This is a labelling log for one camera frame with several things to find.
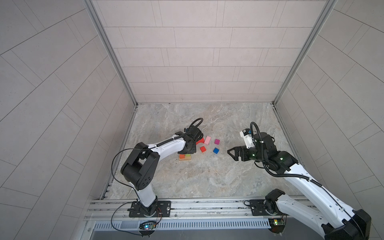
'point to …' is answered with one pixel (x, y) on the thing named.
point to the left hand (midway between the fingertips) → (193, 148)
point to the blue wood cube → (216, 150)
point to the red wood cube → (203, 149)
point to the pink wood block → (207, 140)
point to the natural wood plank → (185, 159)
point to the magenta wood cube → (217, 141)
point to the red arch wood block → (201, 141)
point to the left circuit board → (147, 225)
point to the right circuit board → (277, 223)
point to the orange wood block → (181, 156)
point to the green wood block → (188, 155)
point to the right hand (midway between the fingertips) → (233, 151)
